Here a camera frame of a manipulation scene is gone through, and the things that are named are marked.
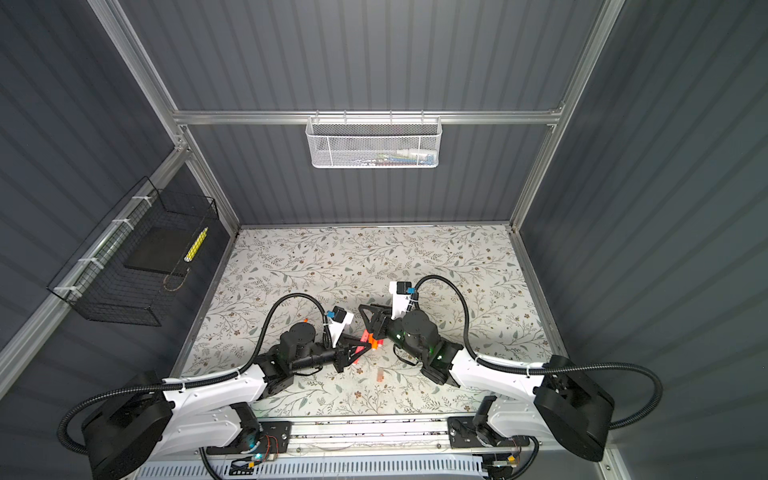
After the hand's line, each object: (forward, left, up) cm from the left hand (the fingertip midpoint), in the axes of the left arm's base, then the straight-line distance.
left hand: (371, 345), depth 76 cm
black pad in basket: (+21, +51, +17) cm, 58 cm away
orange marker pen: (0, 0, -1) cm, 1 cm away
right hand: (+6, +1, +7) cm, 9 cm away
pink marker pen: (+1, +2, +2) cm, 3 cm away
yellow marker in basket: (+24, +45, +15) cm, 53 cm away
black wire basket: (+16, +57, +16) cm, 62 cm away
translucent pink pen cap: (-3, -2, -13) cm, 13 cm away
